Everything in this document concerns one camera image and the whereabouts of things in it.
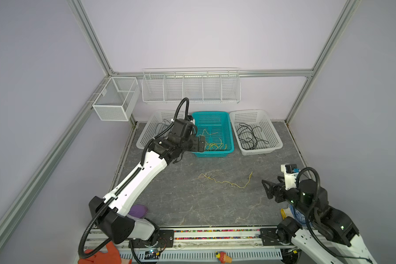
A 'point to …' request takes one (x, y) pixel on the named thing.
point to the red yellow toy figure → (223, 257)
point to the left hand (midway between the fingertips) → (195, 142)
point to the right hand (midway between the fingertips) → (272, 180)
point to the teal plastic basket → (215, 126)
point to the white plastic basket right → (257, 117)
